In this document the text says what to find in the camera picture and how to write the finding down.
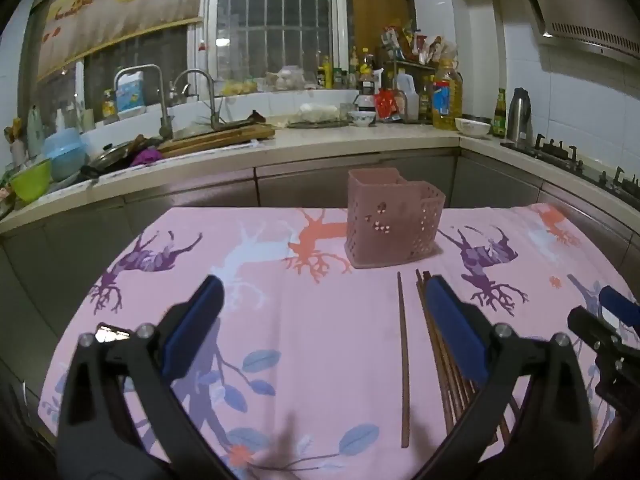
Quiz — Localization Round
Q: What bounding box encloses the bundle of brown chopsticks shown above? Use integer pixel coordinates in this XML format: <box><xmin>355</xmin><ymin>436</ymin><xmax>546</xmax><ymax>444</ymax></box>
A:
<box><xmin>414</xmin><ymin>269</ymin><xmax>512</xmax><ymax>447</ymax></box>

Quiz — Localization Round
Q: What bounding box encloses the brown wooden chopstick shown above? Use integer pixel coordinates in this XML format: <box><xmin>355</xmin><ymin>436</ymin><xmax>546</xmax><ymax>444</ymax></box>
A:
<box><xmin>397</xmin><ymin>271</ymin><xmax>412</xmax><ymax>449</ymax></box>

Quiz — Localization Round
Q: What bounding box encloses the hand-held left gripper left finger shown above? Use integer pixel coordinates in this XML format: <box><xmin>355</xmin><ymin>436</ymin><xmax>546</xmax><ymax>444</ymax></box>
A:
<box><xmin>56</xmin><ymin>275</ymin><xmax>238</xmax><ymax>480</ymax></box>

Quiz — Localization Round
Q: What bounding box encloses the red packet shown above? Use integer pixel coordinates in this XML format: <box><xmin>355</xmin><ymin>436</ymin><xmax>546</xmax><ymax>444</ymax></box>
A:
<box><xmin>375</xmin><ymin>88</ymin><xmax>406</xmax><ymax>121</ymax></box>

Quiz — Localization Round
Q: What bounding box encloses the white blue label detergent jug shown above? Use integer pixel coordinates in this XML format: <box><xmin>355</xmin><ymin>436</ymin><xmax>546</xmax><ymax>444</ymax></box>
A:
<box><xmin>116</xmin><ymin>70</ymin><xmax>146</xmax><ymax>114</ymax></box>

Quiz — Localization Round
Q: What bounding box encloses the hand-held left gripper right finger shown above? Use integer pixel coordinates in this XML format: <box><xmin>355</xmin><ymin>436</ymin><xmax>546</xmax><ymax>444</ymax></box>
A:
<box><xmin>415</xmin><ymin>275</ymin><xmax>598</xmax><ymax>480</ymax></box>

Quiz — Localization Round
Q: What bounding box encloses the large cooking oil bottle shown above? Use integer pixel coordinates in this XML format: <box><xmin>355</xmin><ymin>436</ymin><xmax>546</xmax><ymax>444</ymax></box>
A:
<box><xmin>430</xmin><ymin>59</ymin><xmax>464</xmax><ymax>132</ymax></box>

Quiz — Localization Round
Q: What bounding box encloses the wok with lid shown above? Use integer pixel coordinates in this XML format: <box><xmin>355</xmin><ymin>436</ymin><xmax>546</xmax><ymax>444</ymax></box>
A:
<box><xmin>81</xmin><ymin>136</ymin><xmax>151</xmax><ymax>177</ymax></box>

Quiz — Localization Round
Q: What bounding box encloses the steel range hood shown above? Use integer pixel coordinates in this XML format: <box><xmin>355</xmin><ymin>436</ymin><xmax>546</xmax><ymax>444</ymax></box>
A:
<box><xmin>504</xmin><ymin>0</ymin><xmax>640</xmax><ymax>67</ymax></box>

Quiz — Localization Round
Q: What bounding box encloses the printed window shade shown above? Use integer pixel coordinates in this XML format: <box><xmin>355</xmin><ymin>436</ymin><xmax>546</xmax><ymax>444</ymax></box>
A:
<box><xmin>39</xmin><ymin>0</ymin><xmax>207</xmax><ymax>82</ymax></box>

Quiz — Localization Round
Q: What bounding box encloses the stainless steel kettle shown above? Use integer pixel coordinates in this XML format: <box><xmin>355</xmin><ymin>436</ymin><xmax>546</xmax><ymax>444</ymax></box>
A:
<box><xmin>507</xmin><ymin>87</ymin><xmax>534</xmax><ymax>144</ymax></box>

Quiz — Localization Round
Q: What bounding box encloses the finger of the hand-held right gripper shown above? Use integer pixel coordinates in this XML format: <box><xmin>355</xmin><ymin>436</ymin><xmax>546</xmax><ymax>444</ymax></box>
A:
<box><xmin>567</xmin><ymin>305</ymin><xmax>640</xmax><ymax>412</ymax></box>
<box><xmin>598</xmin><ymin>285</ymin><xmax>640</xmax><ymax>335</ymax></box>

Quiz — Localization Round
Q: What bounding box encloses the pink perforated utensil holder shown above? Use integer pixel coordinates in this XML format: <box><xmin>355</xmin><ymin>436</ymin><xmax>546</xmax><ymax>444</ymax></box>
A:
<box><xmin>344</xmin><ymin>168</ymin><xmax>447</xmax><ymax>269</ymax></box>

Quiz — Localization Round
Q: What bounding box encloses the blue plastic basin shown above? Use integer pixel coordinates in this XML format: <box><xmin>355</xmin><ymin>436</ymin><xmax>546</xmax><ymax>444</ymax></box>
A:
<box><xmin>42</xmin><ymin>127</ymin><xmax>87</xmax><ymax>182</ymax></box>

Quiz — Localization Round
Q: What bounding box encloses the hanging wooden board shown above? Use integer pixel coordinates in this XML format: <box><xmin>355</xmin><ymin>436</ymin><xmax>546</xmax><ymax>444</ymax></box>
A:
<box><xmin>349</xmin><ymin>0</ymin><xmax>414</xmax><ymax>67</ymax></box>

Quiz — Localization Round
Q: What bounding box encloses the clear bag of eggs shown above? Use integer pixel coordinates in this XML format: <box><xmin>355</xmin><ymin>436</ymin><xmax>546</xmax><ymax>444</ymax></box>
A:
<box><xmin>265</xmin><ymin>66</ymin><xmax>304</xmax><ymax>92</ymax></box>

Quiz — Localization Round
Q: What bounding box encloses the smartphone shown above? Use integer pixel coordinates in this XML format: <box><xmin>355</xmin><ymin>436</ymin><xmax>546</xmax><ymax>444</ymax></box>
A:
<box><xmin>95</xmin><ymin>325</ymin><xmax>132</xmax><ymax>345</ymax></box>

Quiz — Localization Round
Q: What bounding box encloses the white bowl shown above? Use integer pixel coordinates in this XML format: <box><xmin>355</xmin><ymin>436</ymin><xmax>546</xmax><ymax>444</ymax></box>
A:
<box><xmin>454</xmin><ymin>117</ymin><xmax>492</xmax><ymax>140</ymax></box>

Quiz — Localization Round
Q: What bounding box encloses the black gas stove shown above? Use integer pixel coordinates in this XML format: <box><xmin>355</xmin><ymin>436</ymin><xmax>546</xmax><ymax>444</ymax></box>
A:
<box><xmin>500</xmin><ymin>134</ymin><xmax>640</xmax><ymax>202</ymax></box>

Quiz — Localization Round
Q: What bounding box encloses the white plastic jug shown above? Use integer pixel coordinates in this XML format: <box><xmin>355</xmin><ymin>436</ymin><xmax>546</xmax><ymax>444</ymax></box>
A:
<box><xmin>394</xmin><ymin>72</ymin><xmax>420</xmax><ymax>122</ymax></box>

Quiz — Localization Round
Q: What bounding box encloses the purple cloth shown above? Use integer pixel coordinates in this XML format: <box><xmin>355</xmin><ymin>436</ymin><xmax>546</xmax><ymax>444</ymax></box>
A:
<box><xmin>130</xmin><ymin>147</ymin><xmax>165</xmax><ymax>167</ymax></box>

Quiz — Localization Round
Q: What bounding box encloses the green plastic bowl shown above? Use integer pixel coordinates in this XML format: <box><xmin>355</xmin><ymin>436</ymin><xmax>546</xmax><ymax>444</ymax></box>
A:
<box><xmin>9</xmin><ymin>159</ymin><xmax>54</xmax><ymax>204</ymax></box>

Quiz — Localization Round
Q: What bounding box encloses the white plastic bag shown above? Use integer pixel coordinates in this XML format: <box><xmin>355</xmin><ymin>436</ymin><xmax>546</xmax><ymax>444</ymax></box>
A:
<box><xmin>299</xmin><ymin>102</ymin><xmax>339</xmax><ymax>124</ymax></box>

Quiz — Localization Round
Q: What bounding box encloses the dark green sauce bottle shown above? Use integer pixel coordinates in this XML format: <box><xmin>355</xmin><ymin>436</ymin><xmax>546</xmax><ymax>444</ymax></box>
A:
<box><xmin>492</xmin><ymin>88</ymin><xmax>507</xmax><ymax>139</ymax></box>

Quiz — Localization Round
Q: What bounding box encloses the pink deer print tablecloth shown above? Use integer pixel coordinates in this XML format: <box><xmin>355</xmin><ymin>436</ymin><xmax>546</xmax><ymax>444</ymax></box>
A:
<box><xmin>37</xmin><ymin>202</ymin><xmax>626</xmax><ymax>480</ymax></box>

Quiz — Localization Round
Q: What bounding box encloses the tall square steel faucet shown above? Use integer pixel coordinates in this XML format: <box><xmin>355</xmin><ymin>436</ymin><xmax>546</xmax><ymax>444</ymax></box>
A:
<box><xmin>114</xmin><ymin>64</ymin><xmax>174</xmax><ymax>139</ymax></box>

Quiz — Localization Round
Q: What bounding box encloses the barred window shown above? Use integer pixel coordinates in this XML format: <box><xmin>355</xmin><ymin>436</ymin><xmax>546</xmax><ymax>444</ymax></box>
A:
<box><xmin>204</xmin><ymin>0</ymin><xmax>348</xmax><ymax>92</ymax></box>

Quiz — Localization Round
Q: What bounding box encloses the curved steel faucet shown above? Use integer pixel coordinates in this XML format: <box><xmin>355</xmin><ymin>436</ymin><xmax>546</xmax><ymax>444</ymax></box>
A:
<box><xmin>172</xmin><ymin>68</ymin><xmax>222</xmax><ymax>131</ymax></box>

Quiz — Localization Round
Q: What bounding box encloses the rack of snack packets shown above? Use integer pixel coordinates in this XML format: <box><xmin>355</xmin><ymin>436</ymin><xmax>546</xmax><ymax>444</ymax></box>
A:
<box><xmin>381</xmin><ymin>24</ymin><xmax>457</xmax><ymax>69</ymax></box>

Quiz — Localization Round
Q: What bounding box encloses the wooden cutting board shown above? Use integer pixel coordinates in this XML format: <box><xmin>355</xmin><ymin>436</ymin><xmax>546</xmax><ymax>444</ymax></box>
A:
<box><xmin>159</xmin><ymin>124</ymin><xmax>277</xmax><ymax>157</ymax></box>

